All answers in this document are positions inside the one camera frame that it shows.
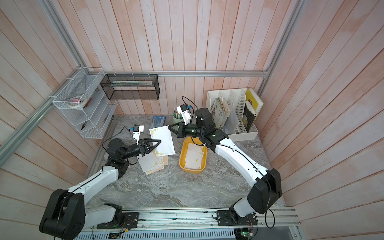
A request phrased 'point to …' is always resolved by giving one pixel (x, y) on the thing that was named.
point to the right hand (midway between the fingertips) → (168, 128)
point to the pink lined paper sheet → (165, 159)
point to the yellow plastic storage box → (183, 152)
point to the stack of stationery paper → (194, 154)
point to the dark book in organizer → (249, 116)
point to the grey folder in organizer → (232, 123)
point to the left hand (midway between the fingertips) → (160, 143)
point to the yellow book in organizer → (255, 101)
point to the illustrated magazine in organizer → (220, 110)
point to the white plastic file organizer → (236, 98)
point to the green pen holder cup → (177, 117)
